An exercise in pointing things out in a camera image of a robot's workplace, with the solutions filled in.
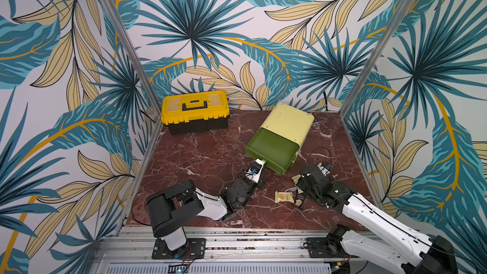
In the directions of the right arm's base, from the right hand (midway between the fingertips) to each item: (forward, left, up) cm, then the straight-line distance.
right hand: (300, 180), depth 81 cm
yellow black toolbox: (+36, +49, +7) cm, 61 cm away
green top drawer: (+10, +9, +7) cm, 16 cm away
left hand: (+5, +16, +6) cm, 18 cm away
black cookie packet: (-5, 0, -9) cm, 10 cm away
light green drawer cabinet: (+24, +2, +11) cm, 26 cm away
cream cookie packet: (-3, +8, -9) cm, 12 cm away
